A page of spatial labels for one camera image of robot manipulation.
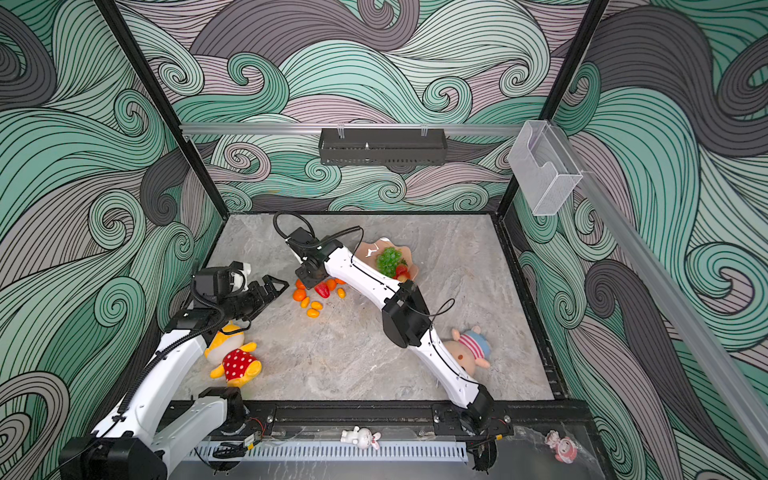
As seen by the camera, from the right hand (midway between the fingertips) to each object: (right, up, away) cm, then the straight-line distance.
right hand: (312, 275), depth 91 cm
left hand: (-6, -2, -11) cm, 13 cm away
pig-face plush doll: (+45, -18, -12) cm, 50 cm away
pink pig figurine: (+63, -37, -24) cm, 77 cm away
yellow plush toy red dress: (-17, -21, -13) cm, 30 cm away
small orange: (+5, -4, +5) cm, 8 cm away
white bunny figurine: (+17, -35, -23) cm, 45 cm away
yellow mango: (+8, -6, +4) cm, 11 cm away
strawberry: (+29, +1, +6) cm, 29 cm away
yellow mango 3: (+1, -10, +2) cm, 10 cm away
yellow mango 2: (-3, -9, +3) cm, 10 cm away
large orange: (-5, -7, +4) cm, 9 cm away
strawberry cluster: (+4, -4, -3) cm, 6 cm away
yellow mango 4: (0, -12, +1) cm, 12 cm away
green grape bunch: (+24, +4, +7) cm, 25 cm away
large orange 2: (-1, -1, -11) cm, 11 cm away
